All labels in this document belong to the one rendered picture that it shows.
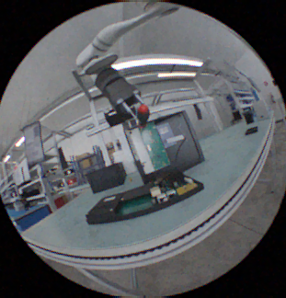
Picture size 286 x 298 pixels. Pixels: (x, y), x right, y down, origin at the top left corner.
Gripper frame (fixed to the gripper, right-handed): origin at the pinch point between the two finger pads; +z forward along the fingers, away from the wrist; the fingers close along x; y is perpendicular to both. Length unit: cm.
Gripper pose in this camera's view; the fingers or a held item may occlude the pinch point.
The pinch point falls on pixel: (145, 118)
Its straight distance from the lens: 20.3
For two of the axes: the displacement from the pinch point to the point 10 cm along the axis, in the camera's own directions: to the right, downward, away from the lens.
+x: -8.0, 5.9, -0.8
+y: -0.4, 0.8, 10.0
